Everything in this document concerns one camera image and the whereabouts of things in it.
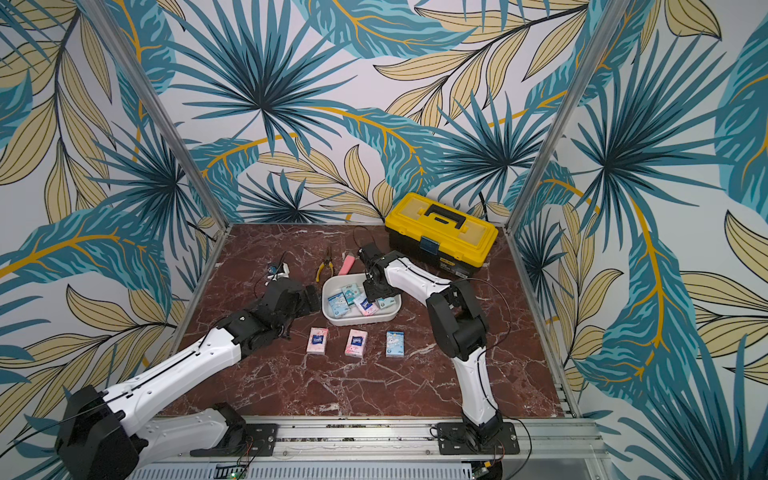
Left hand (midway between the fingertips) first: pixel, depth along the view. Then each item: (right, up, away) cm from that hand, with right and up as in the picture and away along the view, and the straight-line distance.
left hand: (301, 297), depth 81 cm
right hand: (+22, 0, +16) cm, 27 cm away
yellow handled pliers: (+2, +9, +25) cm, 27 cm away
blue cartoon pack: (+8, -4, +14) cm, 16 cm away
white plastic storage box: (+6, +2, +17) cm, 18 cm away
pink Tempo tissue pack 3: (+17, -5, +11) cm, 21 cm away
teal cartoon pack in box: (+11, -1, +16) cm, 19 cm away
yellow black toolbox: (+43, +15, +13) cm, 48 cm away
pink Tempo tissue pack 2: (+14, -15, +6) cm, 21 cm away
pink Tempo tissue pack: (+3, -14, +6) cm, 16 cm away
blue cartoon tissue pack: (+26, -15, +7) cm, 30 cm away
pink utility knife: (+9, +8, +25) cm, 28 cm away
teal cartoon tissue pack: (+23, -3, +11) cm, 26 cm away
